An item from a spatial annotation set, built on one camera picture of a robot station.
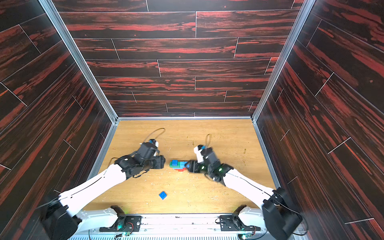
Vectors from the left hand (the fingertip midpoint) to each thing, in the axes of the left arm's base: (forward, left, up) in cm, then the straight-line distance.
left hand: (163, 160), depth 81 cm
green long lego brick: (0, -8, -7) cm, 11 cm away
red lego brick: (+1, -10, -13) cm, 16 cm away
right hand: (0, -15, -3) cm, 16 cm away
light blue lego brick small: (+1, -10, -7) cm, 13 cm away
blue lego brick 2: (-15, 0, -13) cm, 20 cm away
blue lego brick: (+2, -6, -5) cm, 8 cm away
